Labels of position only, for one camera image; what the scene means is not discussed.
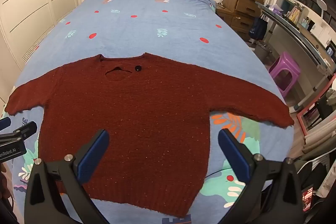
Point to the dark red knit sweater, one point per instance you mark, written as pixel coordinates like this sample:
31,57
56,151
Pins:
131,121

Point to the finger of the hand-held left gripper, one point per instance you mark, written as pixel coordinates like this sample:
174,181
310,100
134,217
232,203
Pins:
4,123
26,129

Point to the red frame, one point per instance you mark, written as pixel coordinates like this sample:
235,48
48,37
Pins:
304,124

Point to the blue printed bed sheet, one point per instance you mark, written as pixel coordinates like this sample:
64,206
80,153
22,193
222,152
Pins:
157,19

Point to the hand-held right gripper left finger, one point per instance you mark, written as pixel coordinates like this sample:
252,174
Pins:
92,158

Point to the purple plastic stool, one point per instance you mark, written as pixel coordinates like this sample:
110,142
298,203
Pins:
284,64

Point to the red packet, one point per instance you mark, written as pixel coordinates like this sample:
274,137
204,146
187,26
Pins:
307,197

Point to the row of books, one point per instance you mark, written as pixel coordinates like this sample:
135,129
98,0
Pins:
295,11

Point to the purple tissue box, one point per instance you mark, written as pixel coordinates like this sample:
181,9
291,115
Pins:
275,9

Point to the dark blue bag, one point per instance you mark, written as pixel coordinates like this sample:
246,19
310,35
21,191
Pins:
258,28

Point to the grey study desk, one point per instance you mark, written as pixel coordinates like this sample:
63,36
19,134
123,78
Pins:
302,40

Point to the beige draped cloth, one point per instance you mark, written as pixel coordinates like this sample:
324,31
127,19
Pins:
317,140

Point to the white wardrobe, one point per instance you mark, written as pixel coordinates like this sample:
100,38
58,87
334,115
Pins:
31,3

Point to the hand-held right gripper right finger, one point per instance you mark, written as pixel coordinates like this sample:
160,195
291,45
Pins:
235,158

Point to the wooden dresser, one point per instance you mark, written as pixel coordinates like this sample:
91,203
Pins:
244,6

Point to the white desk lamp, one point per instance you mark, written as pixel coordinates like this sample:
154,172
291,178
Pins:
322,5

